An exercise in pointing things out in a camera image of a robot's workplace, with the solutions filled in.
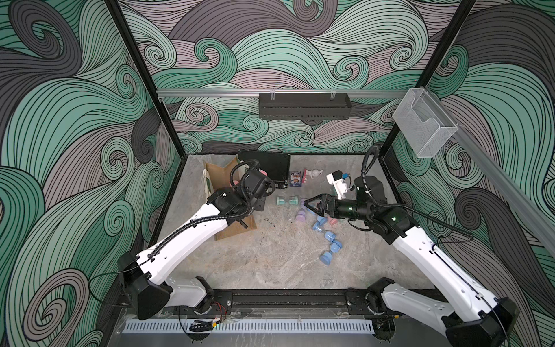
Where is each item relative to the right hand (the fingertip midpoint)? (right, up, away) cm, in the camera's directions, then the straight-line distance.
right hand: (309, 207), depth 68 cm
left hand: (-18, +4, +7) cm, 20 cm away
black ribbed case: (-10, +15, +51) cm, 54 cm away
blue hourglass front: (+14, -19, +17) cm, 29 cm away
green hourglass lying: (-8, -2, +30) cm, 31 cm away
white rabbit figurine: (+10, +11, +42) cm, 44 cm away
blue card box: (0, +8, +39) cm, 40 cm away
